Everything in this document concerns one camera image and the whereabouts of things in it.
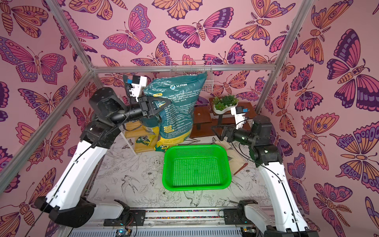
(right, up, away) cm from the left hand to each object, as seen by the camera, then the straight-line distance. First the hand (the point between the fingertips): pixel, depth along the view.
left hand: (171, 102), depth 50 cm
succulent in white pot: (+24, +5, +36) cm, 43 cm away
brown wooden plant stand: (+16, -3, +47) cm, 50 cm away
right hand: (+17, -9, +14) cm, 24 cm away
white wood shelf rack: (-24, -16, +49) cm, 57 cm away
